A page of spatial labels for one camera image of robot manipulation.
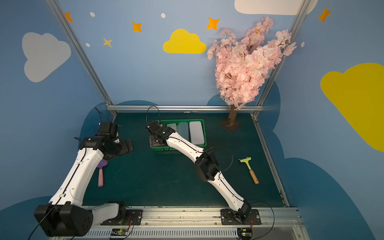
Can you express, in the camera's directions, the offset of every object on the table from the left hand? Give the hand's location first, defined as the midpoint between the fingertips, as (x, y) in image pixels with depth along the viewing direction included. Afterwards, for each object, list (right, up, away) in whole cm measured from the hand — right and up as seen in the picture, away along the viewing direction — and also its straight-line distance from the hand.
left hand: (124, 148), depth 78 cm
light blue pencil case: (+30, +10, +28) cm, 42 cm away
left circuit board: (+1, -40, -6) cm, 41 cm away
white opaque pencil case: (+39, +7, +23) cm, 46 cm away
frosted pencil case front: (+22, +12, +33) cm, 41 cm away
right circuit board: (+63, -42, -5) cm, 76 cm away
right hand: (+16, +4, +15) cm, 22 cm away
